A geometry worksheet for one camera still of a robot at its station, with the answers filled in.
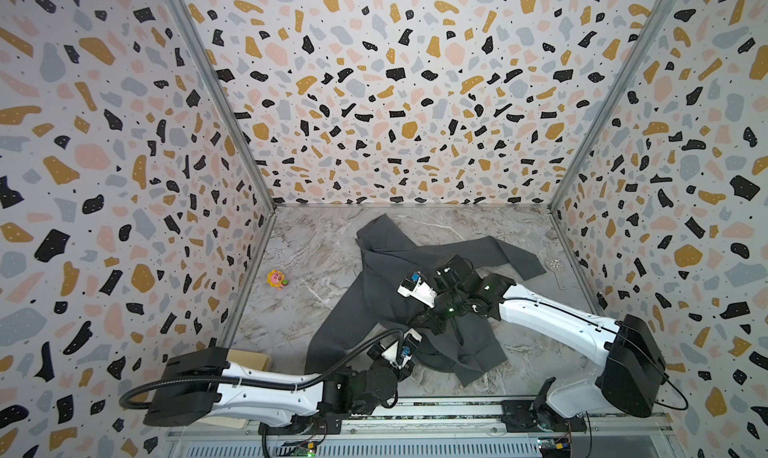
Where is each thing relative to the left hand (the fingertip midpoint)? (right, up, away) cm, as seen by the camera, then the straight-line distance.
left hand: (410, 333), depth 72 cm
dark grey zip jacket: (-15, +2, +23) cm, 27 cm away
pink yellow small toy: (-42, +10, +22) cm, 49 cm away
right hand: (-1, +3, +1) cm, 3 cm away
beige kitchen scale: (-44, -11, +10) cm, 46 cm away
